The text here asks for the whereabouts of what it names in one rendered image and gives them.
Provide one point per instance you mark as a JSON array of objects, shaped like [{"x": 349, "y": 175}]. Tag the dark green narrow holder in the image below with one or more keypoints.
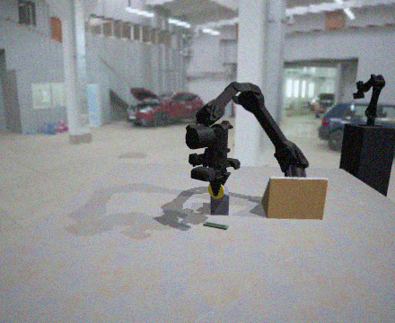
[{"x": 217, "y": 225}]

